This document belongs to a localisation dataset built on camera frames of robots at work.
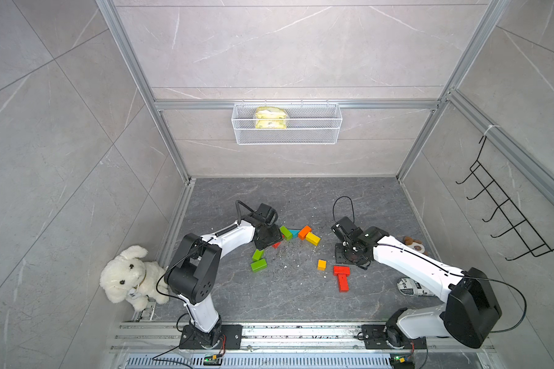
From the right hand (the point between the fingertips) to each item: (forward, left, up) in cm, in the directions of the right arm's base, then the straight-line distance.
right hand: (343, 256), depth 84 cm
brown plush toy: (+7, -33, -6) cm, 34 cm away
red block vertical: (-9, 0, -6) cm, 11 cm away
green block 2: (+4, +32, -4) cm, 33 cm away
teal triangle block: (+13, +17, -4) cm, 22 cm away
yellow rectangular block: (+11, +10, -6) cm, 16 cm away
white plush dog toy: (-10, +70, +10) cm, 72 cm away
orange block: (+14, +13, -4) cm, 20 cm away
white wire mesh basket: (+53, +9, +23) cm, 58 cm away
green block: (+13, +21, -5) cm, 25 cm away
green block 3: (-1, +32, -5) cm, 32 cm away
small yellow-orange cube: (-1, +7, -5) cm, 9 cm away
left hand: (+11, +23, -2) cm, 26 cm away
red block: (+8, +25, -5) cm, 27 cm away
